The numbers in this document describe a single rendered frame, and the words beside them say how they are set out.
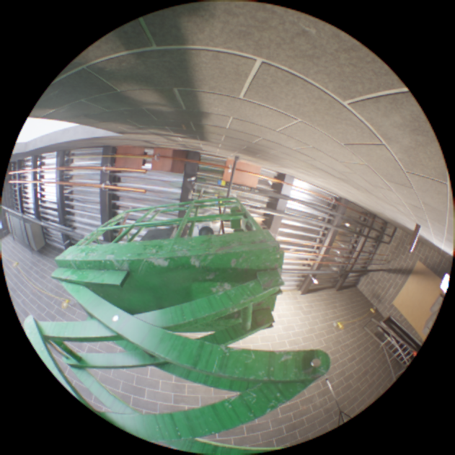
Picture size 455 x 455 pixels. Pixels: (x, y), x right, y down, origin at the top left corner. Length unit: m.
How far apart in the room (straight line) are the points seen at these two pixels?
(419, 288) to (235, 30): 6.99
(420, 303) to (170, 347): 6.97
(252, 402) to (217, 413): 0.10
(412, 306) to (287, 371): 6.71
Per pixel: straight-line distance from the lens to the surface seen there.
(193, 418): 0.53
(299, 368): 0.50
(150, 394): 2.89
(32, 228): 5.58
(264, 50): 0.33
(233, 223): 1.68
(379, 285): 7.35
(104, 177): 3.48
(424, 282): 6.89
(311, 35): 0.29
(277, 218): 3.15
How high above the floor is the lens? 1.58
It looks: 67 degrees up
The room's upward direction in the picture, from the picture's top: 15 degrees counter-clockwise
